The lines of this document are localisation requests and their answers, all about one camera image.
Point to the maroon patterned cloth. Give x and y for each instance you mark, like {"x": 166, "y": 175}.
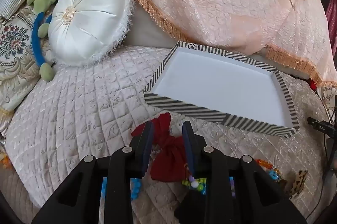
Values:
{"x": 332, "y": 21}

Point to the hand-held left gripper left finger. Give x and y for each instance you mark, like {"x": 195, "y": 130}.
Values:
{"x": 148, "y": 145}

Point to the orange fabric item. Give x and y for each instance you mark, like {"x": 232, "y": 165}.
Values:
{"x": 4, "y": 161}

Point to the striped tray box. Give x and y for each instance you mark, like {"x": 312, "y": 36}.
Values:
{"x": 223, "y": 87}

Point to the cream floral cloth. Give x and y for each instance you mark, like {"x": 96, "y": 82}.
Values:
{"x": 330, "y": 97}

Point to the cream quilted bedspread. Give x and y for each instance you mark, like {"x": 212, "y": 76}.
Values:
{"x": 79, "y": 108}

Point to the leopard print bow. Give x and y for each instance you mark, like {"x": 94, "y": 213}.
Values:
{"x": 300, "y": 179}

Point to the floral embroidered cushion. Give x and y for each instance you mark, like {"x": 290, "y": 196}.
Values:
{"x": 15, "y": 55}

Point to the peach fringed blanket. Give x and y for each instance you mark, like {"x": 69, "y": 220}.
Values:
{"x": 223, "y": 3}

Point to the red fabric bow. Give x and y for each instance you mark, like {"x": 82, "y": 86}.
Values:
{"x": 168, "y": 158}

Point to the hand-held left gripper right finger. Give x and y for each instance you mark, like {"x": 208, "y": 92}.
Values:
{"x": 188, "y": 145}

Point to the white round satin pillow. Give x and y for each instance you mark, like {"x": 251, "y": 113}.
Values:
{"x": 87, "y": 19}

